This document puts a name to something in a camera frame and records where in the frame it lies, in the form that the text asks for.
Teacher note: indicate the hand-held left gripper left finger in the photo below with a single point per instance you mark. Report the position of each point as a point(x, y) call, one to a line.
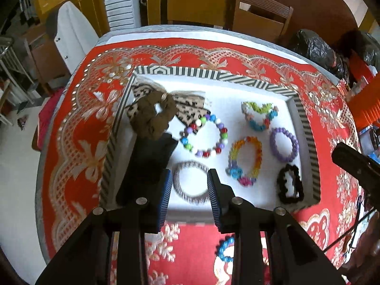
point(166, 197)

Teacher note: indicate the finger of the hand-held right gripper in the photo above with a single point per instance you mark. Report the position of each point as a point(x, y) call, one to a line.
point(353, 160)

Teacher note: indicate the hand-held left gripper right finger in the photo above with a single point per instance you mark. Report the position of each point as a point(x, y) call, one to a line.
point(213, 200)

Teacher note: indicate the black cloth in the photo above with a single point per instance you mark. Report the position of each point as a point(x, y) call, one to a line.
point(145, 166)

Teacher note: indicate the silver glitter bangle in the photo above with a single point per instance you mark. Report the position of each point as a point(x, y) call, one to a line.
point(190, 165)

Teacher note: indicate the black scrunchie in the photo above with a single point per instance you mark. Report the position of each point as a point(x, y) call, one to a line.
point(289, 199)

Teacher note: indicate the brown scrunchie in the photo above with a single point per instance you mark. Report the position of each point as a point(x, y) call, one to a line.
point(148, 118)

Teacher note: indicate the leopard print hair bow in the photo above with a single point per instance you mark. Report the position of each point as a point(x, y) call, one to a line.
point(190, 107)

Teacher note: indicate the striped tray with white inside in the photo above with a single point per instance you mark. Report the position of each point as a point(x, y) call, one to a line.
point(225, 101)

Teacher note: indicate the orange plastic basket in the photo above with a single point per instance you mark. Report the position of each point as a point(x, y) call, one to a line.
point(366, 107)

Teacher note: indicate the red seat cushion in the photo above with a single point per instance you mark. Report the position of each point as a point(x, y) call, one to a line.
point(47, 115)

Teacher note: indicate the round brown tabletop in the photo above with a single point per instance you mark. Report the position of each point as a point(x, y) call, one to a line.
point(320, 6)

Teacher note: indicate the shoe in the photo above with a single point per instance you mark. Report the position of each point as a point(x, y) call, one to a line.
point(23, 123)

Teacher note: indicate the white grey table undercloth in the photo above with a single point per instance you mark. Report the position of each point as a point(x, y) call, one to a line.
point(178, 34)

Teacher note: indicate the brown wooden slatted chair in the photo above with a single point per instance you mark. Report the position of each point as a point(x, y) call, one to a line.
point(261, 20)

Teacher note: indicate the dark wooden chair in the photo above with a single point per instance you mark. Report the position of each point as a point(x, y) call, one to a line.
point(44, 59)

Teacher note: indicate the white jacket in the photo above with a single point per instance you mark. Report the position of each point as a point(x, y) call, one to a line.
point(74, 35)

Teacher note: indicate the yellow wooden chair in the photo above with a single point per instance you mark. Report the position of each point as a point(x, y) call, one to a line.
point(196, 6)

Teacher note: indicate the white louvered door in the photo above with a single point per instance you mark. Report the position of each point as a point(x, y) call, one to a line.
point(121, 0)

